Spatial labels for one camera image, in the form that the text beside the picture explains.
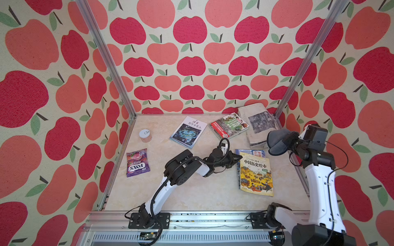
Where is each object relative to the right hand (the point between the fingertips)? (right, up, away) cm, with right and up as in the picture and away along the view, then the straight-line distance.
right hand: (289, 140), depth 73 cm
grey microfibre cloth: (-4, -1, +5) cm, 7 cm away
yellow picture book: (-12, -22, +12) cm, 27 cm away
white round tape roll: (-80, +1, +29) cm, 85 cm away
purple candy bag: (-82, -15, +19) cm, 86 cm away
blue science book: (-51, +3, +37) cm, 64 cm away
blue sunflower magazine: (-4, -10, +22) cm, 25 cm away
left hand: (-18, -13, +12) cm, 25 cm away
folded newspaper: (0, +11, +37) cm, 39 cm away
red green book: (-21, +8, +38) cm, 44 cm away
